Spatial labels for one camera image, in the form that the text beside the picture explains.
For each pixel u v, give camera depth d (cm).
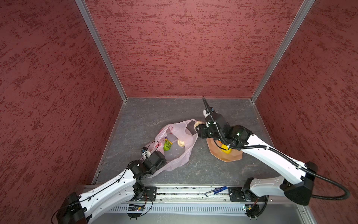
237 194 74
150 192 74
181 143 88
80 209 41
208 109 61
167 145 87
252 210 71
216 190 74
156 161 62
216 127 50
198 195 76
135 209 72
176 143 90
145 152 74
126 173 54
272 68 100
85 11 73
